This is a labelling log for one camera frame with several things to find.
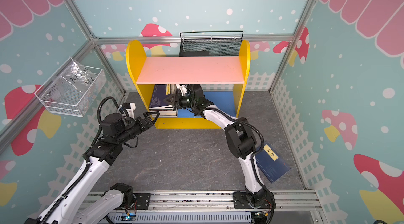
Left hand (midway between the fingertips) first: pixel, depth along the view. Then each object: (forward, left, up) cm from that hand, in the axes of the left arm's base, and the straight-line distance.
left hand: (156, 119), depth 74 cm
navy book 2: (-13, -60, -24) cm, 66 cm away
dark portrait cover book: (+10, -2, -7) cm, 12 cm away
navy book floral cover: (+10, 0, -5) cm, 11 cm away
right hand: (+12, -2, 0) cm, 12 cm away
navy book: (+18, +3, -3) cm, 19 cm away
